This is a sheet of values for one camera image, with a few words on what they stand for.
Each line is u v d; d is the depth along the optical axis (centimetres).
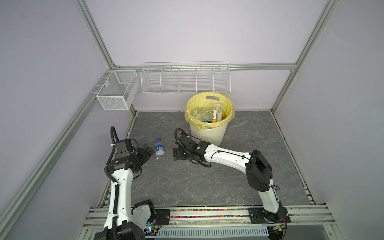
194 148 65
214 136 84
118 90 97
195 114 90
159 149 94
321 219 75
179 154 76
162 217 73
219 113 85
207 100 95
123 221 39
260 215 74
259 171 49
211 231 71
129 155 58
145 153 71
